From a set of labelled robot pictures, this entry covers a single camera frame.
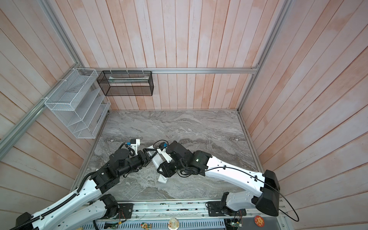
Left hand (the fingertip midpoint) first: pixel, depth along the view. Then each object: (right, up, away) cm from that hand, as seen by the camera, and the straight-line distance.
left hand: (157, 156), depth 71 cm
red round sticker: (+51, -33, 0) cm, 61 cm away
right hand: (+2, -6, -2) cm, 7 cm away
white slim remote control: (+1, -2, -2) cm, 3 cm away
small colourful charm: (-6, -34, -1) cm, 35 cm away
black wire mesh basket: (-29, +47, +35) cm, 65 cm away
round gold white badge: (+8, -34, -1) cm, 35 cm away
